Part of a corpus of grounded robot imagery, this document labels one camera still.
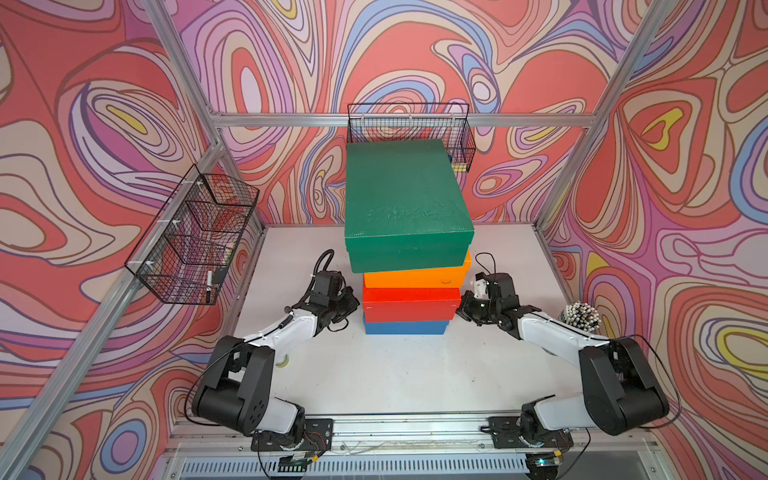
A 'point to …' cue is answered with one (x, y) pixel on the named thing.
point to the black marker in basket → (209, 285)
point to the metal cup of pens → (581, 315)
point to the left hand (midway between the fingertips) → (363, 301)
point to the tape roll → (284, 363)
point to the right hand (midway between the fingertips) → (448, 312)
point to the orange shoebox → (448, 278)
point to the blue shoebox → (426, 327)
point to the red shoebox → (409, 305)
